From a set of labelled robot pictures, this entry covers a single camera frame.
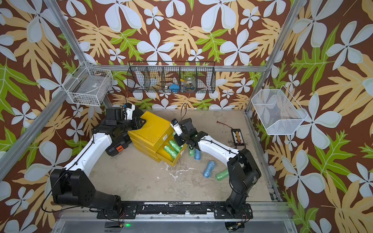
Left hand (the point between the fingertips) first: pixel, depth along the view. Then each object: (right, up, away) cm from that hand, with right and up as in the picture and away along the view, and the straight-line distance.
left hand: (144, 119), depth 83 cm
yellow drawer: (+10, -19, +3) cm, 22 cm away
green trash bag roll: (+18, -17, +4) cm, 25 cm away
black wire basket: (+17, +29, +13) cm, 37 cm away
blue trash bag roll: (+32, -23, +10) cm, 40 cm away
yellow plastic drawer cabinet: (+8, -11, -6) cm, 15 cm away
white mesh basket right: (+78, +4, -2) cm, 78 cm away
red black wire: (+51, -1, +30) cm, 60 cm away
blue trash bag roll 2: (+40, -28, +5) cm, 49 cm away
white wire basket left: (-34, +20, +2) cm, 40 cm away
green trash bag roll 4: (+46, -33, +1) cm, 56 cm away
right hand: (+18, -9, +5) cm, 21 cm away
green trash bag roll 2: (+17, -20, +1) cm, 26 cm away
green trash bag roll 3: (+28, -21, +10) cm, 37 cm away
